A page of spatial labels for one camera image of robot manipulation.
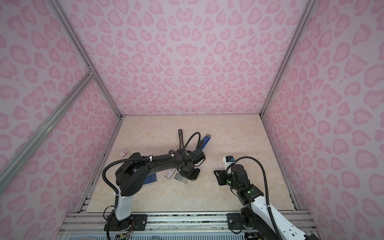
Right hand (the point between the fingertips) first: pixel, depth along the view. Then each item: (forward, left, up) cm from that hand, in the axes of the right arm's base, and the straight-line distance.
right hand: (215, 171), depth 81 cm
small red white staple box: (+14, +58, -6) cm, 60 cm away
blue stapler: (+26, +4, -7) cm, 27 cm away
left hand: (0, +11, -7) cm, 13 cm away
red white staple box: (+2, +26, -7) cm, 27 cm away
